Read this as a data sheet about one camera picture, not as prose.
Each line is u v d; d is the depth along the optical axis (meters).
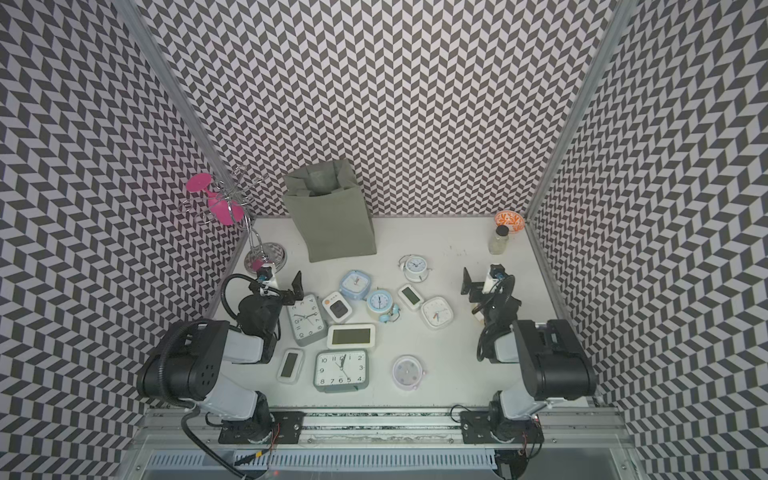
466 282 0.89
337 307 0.91
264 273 0.76
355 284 0.97
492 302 0.75
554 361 0.45
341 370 0.80
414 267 0.99
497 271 0.74
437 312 0.89
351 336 0.86
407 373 0.79
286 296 0.80
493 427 0.67
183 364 0.43
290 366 0.81
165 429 0.74
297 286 0.86
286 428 0.72
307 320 0.89
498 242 1.02
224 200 0.82
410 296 0.96
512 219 1.13
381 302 0.91
